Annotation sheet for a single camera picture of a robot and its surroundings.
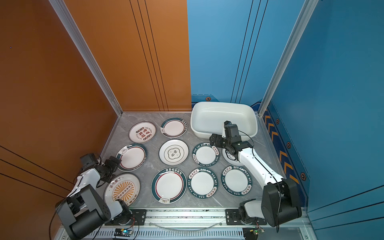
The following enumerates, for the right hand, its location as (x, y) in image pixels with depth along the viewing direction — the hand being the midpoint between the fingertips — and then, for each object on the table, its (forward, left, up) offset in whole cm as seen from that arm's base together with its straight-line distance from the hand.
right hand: (215, 139), depth 86 cm
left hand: (-10, +58, -9) cm, 59 cm away
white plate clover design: (0, +26, -13) cm, 29 cm away
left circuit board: (-43, +46, -16) cm, 64 cm away
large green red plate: (-21, +27, -14) cm, 37 cm away
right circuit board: (-42, -18, -15) cm, 48 cm away
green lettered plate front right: (-19, -12, -15) cm, 27 cm away
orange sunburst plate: (-22, +50, -14) cm, 57 cm away
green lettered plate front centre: (-20, +7, -15) cm, 26 cm away
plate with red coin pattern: (+17, +51, -14) cm, 56 cm away
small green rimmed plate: (+20, +28, -13) cm, 37 cm away
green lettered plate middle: (0, +5, -18) cm, 18 cm away
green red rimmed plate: (-4, +52, -13) cm, 54 cm away
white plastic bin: (+32, +2, -15) cm, 35 cm away
